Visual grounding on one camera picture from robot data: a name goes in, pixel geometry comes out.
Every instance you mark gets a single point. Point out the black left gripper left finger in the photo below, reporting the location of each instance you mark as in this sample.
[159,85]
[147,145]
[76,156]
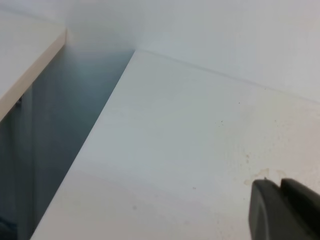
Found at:
[272,217]

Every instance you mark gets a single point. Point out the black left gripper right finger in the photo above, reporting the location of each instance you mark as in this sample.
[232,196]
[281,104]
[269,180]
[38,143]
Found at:
[299,195]

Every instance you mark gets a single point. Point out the beige neighbouring table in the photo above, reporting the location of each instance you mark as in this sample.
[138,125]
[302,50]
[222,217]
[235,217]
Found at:
[27,45]

